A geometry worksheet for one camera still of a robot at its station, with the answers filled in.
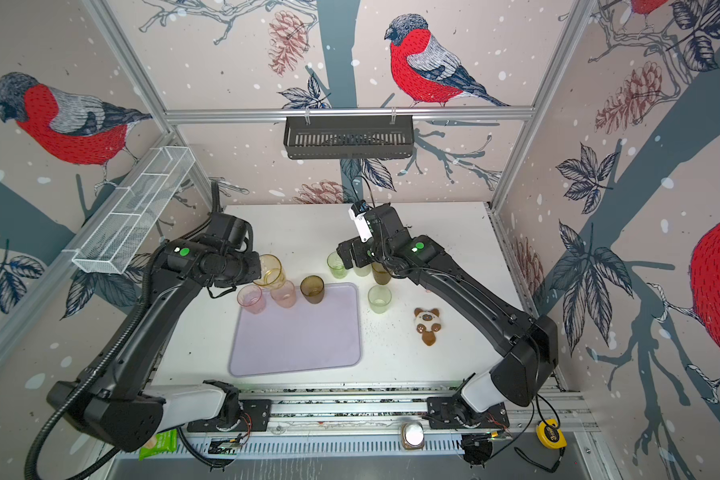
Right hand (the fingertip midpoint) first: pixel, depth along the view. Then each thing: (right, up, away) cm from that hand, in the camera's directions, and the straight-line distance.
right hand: (349, 246), depth 76 cm
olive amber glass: (-13, -15, +19) cm, 27 cm away
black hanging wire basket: (-2, +38, +30) cm, 48 cm away
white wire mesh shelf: (-58, +10, +2) cm, 59 cm away
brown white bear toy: (+23, -23, +11) cm, 34 cm away
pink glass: (-22, -17, +19) cm, 34 cm away
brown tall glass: (+9, -10, +18) cm, 22 cm away
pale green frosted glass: (+3, -10, +25) cm, 27 cm away
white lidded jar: (+15, -40, -14) cm, 45 cm away
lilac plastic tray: (-14, -28, +11) cm, 33 cm away
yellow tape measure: (+48, -44, -6) cm, 65 cm away
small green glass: (-6, -8, +25) cm, 27 cm away
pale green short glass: (+8, -17, +17) cm, 26 cm away
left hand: (-24, -6, -3) cm, 25 cm away
